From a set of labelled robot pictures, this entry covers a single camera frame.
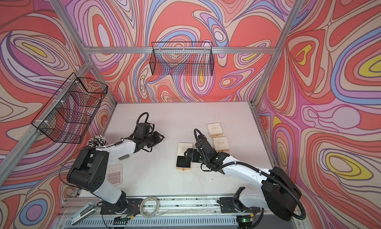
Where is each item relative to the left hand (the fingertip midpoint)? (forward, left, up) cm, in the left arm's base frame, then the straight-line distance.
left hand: (165, 138), depth 93 cm
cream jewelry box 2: (-3, -36, -2) cm, 36 cm away
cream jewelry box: (-15, -11, -4) cm, 19 cm away
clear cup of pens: (-8, +35, +10) cm, 37 cm away
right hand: (-14, -17, +1) cm, 22 cm away
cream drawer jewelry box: (+8, -33, -1) cm, 34 cm away
